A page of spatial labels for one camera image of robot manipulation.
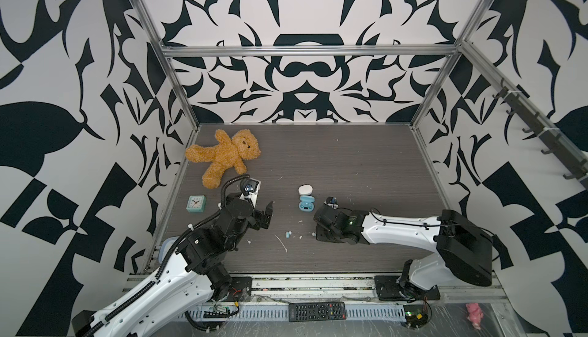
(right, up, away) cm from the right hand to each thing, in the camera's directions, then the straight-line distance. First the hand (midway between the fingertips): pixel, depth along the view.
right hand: (316, 234), depth 83 cm
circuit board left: (-30, -18, -14) cm, 38 cm away
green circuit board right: (+30, -21, -12) cm, 38 cm away
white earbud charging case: (-3, +14, +12) cm, 19 cm away
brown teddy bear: (-37, +29, +16) cm, 49 cm away
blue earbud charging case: (-3, +9, +8) cm, 13 cm away
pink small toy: (+45, -18, -15) cm, 51 cm away
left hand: (-19, +16, -11) cm, 27 cm away
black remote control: (-2, -18, -14) cm, 23 cm away
